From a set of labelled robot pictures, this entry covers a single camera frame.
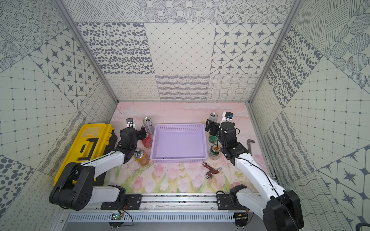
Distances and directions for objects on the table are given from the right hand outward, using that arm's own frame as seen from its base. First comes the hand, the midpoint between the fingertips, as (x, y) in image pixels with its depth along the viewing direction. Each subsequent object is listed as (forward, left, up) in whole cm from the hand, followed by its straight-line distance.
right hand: (214, 123), depth 81 cm
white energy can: (+11, -1, -7) cm, 13 cm away
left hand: (+2, +50, -6) cm, 50 cm away
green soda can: (-1, -1, -15) cm, 15 cm away
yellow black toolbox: (-11, +69, -3) cm, 70 cm away
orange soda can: (-16, +41, -11) cm, 45 cm away
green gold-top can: (-12, -1, -11) cm, 17 cm away
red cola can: (-5, +41, -13) cm, 43 cm away
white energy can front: (+4, +41, -8) cm, 42 cm away
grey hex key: (0, -26, -20) cm, 32 cm away
